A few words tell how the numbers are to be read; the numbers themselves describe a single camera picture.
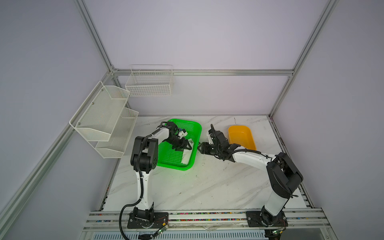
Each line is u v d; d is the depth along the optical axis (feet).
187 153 3.13
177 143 2.96
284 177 1.54
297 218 2.49
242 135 3.53
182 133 3.13
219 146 2.30
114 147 2.45
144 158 1.88
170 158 3.14
